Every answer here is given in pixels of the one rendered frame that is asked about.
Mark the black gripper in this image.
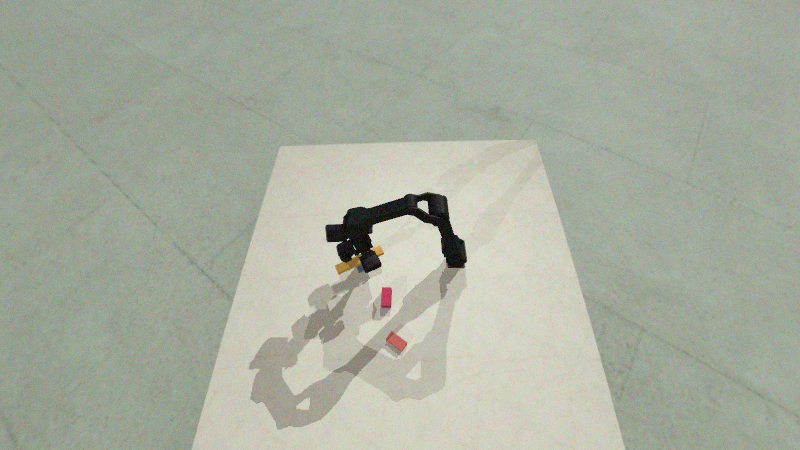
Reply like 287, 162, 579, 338
353, 236, 382, 273

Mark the salmon-pink rectangular bar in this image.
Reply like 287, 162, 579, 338
386, 331, 407, 352

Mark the dark red rectangular bar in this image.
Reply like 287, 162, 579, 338
381, 288, 392, 308

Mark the orange bar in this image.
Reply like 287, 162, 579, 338
335, 246, 384, 275

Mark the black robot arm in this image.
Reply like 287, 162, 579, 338
325, 192, 467, 268

